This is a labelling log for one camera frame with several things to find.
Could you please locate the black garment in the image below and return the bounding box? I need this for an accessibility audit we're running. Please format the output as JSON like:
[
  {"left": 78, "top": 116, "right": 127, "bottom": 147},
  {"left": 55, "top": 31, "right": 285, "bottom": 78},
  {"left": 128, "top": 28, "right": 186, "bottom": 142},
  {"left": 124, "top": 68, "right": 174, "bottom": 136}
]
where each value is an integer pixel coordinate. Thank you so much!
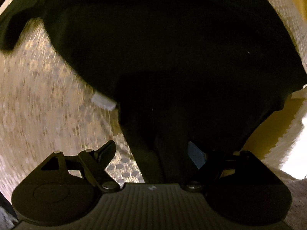
[{"left": 1, "top": 0, "right": 306, "bottom": 183}]

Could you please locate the lace floral tablecloth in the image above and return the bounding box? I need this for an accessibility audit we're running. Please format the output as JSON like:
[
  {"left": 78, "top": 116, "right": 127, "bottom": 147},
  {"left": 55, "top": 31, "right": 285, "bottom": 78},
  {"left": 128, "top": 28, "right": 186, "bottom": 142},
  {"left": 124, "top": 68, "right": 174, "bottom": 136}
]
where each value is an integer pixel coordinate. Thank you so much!
[{"left": 0, "top": 0, "right": 307, "bottom": 204}]

